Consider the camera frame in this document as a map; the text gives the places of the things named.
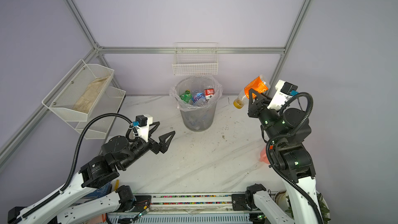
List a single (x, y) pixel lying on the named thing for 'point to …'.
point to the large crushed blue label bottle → (199, 99)
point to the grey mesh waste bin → (198, 118)
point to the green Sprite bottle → (186, 97)
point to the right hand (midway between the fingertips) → (249, 89)
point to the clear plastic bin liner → (196, 83)
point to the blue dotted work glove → (101, 190)
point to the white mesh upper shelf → (76, 95)
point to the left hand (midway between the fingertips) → (165, 128)
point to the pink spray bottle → (264, 157)
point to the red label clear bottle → (208, 93)
